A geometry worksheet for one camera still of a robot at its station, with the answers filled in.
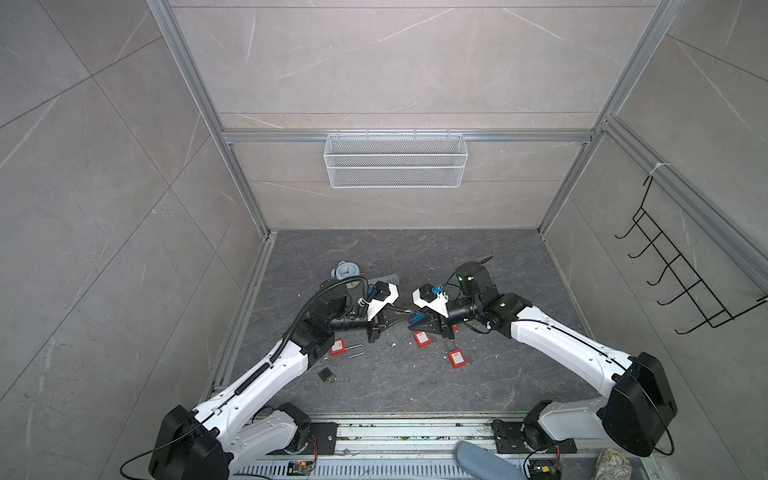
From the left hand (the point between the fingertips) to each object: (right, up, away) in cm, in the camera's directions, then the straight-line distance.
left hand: (409, 310), depth 69 cm
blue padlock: (+2, -1, -2) cm, 3 cm away
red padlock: (+5, -13, +21) cm, 25 cm away
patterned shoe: (+47, -35, -2) cm, 59 cm away
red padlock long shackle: (-20, -14, +19) cm, 31 cm away
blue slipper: (+18, -36, -1) cm, 40 cm away
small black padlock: (-23, -21, +15) cm, 34 cm away
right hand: (0, -3, +4) cm, 5 cm away
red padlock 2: (+15, -17, +16) cm, 28 cm away
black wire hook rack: (+63, +5, -5) cm, 64 cm away
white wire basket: (-4, +45, +32) cm, 55 cm away
